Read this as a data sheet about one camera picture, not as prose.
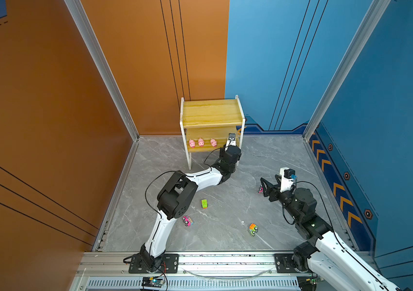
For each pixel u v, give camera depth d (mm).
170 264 739
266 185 702
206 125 799
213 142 933
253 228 807
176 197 550
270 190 679
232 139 803
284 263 725
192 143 931
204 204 888
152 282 706
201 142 925
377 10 698
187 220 827
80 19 720
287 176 635
